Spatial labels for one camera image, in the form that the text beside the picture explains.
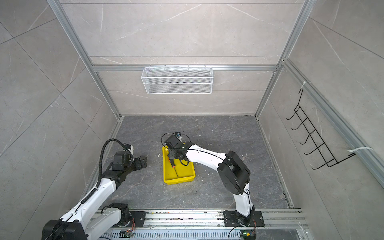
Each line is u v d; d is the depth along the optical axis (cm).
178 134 80
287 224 74
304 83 70
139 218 73
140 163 77
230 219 73
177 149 67
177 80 101
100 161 59
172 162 92
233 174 46
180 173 88
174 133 81
